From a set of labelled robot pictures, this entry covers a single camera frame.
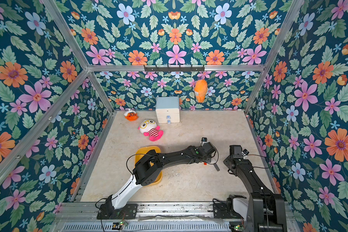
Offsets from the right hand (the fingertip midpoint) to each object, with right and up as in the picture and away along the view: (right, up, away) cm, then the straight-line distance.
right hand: (229, 161), depth 88 cm
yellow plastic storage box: (-57, +5, +3) cm, 58 cm away
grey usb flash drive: (-8, -4, 0) cm, 9 cm away
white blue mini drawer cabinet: (-40, +33, +13) cm, 54 cm away
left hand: (-11, +2, +4) cm, 12 cm away
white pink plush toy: (-53, +20, +13) cm, 58 cm away
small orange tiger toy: (-70, +30, +23) cm, 79 cm away
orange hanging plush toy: (-17, +48, +10) cm, 51 cm away
